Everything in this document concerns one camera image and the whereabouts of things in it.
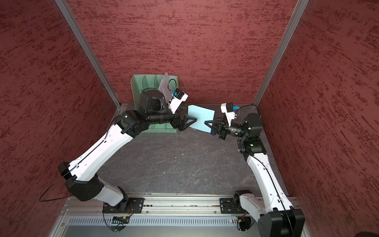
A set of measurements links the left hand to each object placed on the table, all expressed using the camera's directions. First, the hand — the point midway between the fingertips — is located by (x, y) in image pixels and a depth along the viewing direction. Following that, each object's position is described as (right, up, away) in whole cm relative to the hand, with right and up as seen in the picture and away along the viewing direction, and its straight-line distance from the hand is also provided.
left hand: (188, 116), depth 63 cm
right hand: (+7, -4, 0) cm, 8 cm away
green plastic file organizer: (-34, +24, +37) cm, 55 cm away
